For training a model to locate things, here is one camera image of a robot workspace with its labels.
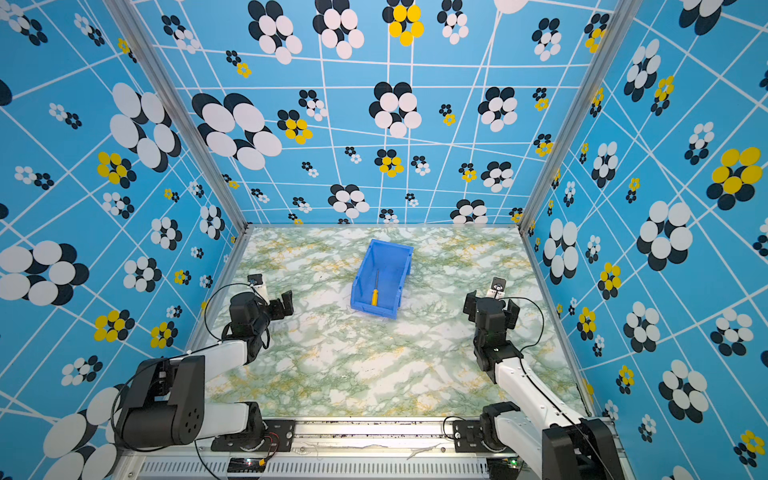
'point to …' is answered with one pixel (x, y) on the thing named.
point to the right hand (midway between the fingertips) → (496, 297)
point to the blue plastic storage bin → (365, 292)
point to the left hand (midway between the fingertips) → (277, 292)
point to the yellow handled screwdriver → (375, 292)
